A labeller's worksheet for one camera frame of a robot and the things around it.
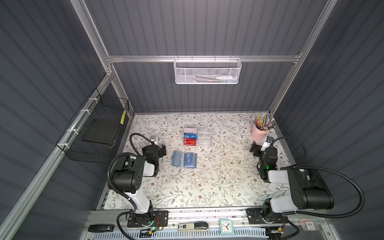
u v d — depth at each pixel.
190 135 1.01
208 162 0.94
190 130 1.01
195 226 0.68
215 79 0.91
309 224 0.70
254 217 0.73
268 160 0.70
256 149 0.83
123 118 0.83
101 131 0.75
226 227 0.69
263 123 0.99
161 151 0.89
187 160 0.92
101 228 0.70
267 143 0.79
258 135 1.00
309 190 0.45
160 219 0.72
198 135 1.11
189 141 1.00
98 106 0.80
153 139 0.84
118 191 0.48
